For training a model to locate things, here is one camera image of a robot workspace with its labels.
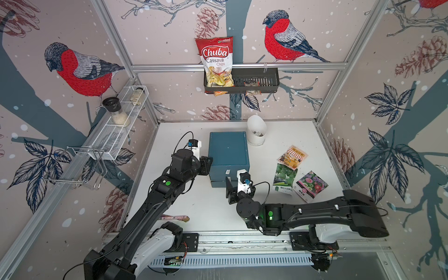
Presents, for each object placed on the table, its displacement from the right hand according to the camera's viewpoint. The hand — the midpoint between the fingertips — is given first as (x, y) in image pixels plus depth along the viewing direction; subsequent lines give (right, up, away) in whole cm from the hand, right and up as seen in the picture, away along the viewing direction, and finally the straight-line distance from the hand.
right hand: (232, 178), depth 70 cm
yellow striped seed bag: (+37, +4, +31) cm, 48 cm away
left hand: (-9, +8, +5) cm, 13 cm away
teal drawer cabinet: (-1, +10, +8) cm, 13 cm away
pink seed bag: (+42, -10, +20) cm, 47 cm away
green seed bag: (+29, -6, +22) cm, 37 cm away
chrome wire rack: (-53, +7, -10) cm, 55 cm away
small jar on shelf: (-47, +36, +13) cm, 61 cm away
